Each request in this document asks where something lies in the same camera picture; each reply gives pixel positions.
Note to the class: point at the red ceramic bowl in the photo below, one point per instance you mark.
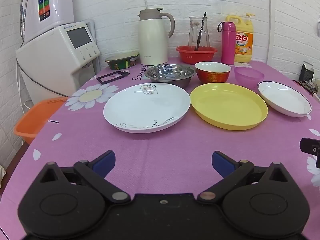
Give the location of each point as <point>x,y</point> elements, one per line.
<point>212,78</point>

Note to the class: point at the yellow plastic plate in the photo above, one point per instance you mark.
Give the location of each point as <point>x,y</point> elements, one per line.
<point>227,105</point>

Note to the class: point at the green instant noodle bowl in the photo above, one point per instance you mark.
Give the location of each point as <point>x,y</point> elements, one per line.
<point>120,64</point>

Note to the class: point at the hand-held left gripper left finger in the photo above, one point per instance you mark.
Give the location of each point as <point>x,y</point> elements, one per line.
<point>105,161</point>

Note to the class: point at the stainless steel bowl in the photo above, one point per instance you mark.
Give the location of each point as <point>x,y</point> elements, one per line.
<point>170,77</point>

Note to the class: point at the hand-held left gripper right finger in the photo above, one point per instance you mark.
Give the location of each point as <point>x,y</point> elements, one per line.
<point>222,162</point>

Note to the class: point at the white water purifier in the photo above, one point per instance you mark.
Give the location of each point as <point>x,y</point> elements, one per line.
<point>60,5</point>

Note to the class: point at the yellow detergent bottle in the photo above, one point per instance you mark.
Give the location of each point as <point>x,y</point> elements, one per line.
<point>244,47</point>

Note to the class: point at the white dispenser with screen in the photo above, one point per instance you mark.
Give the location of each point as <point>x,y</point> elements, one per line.
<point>45,62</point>

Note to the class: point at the white wall conduit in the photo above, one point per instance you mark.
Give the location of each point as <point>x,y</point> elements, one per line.
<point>269,17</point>

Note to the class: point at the clear glass pitcher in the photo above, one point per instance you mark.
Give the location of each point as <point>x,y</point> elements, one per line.
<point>192,38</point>

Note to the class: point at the black stick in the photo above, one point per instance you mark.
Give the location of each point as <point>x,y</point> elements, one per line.
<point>200,33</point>

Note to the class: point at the orange plastic basket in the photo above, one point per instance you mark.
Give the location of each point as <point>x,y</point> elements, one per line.
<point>37,120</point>

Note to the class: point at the purple plastic bowl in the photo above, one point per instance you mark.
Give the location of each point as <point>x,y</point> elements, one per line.
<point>247,79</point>

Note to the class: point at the pink floral tablecloth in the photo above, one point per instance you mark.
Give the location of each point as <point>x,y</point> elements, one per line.
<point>162,141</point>

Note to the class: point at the black rectangular frame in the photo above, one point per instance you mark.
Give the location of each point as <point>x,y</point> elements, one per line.
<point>99,80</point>

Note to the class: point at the large white floral plate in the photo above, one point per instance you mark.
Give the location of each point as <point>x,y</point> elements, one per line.
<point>147,107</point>

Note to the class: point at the cream thermos jug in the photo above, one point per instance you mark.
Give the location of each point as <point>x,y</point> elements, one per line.
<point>152,37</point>

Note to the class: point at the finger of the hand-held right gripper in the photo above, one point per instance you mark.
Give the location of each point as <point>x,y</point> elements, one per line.
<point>318,161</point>
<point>308,145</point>

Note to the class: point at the small black box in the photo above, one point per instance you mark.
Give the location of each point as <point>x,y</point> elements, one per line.
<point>307,73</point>

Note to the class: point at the pink water bottle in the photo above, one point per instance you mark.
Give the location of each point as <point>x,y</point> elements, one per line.
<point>228,45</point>

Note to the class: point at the white dark-rimmed plate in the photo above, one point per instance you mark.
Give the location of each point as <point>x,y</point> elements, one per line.
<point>285,98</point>

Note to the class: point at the red plastic basket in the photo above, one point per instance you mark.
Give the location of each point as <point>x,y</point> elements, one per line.
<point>188,56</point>

